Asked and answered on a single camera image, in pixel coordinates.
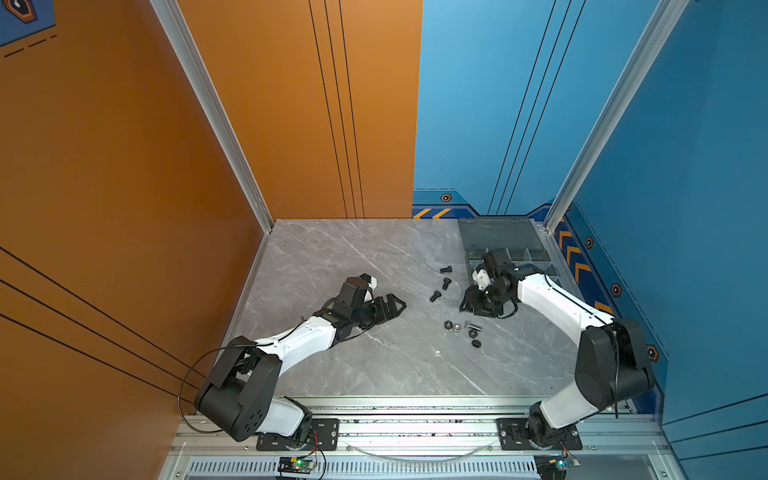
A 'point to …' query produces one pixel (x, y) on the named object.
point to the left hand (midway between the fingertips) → (398, 308)
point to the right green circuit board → (554, 466)
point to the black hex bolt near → (435, 296)
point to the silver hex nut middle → (457, 327)
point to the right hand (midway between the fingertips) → (464, 308)
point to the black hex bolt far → (447, 269)
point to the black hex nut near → (476, 343)
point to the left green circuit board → (297, 464)
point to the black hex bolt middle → (447, 281)
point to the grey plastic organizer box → (518, 238)
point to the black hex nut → (448, 324)
